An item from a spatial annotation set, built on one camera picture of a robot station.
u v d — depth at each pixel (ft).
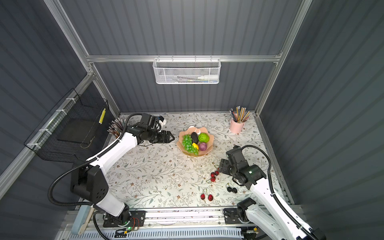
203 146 3.08
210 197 2.59
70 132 2.41
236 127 3.38
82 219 2.29
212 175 2.84
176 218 2.48
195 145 3.13
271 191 1.54
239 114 3.43
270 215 1.52
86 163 1.46
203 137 3.16
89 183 1.42
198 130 3.45
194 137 3.24
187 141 3.15
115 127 2.91
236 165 1.87
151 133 2.36
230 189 2.65
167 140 2.47
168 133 2.53
